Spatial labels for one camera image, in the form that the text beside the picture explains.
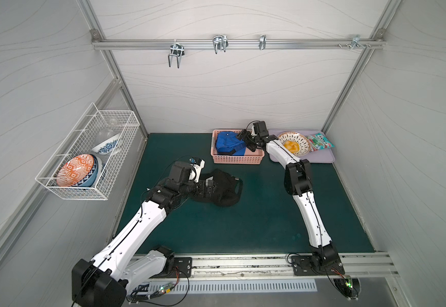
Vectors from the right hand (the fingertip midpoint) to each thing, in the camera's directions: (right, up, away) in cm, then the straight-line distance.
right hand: (240, 136), depth 110 cm
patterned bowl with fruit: (+35, -3, +6) cm, 35 cm away
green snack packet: (+49, -3, +5) cm, 49 cm away
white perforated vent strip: (-5, -59, -39) cm, 71 cm away
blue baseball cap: (-6, -4, 0) cm, 8 cm away
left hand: (-15, -22, -33) cm, 42 cm away
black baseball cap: (-7, -27, -17) cm, 33 cm away
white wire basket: (-60, +1, -35) cm, 69 cm away
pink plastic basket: (+5, -12, -8) cm, 16 cm away
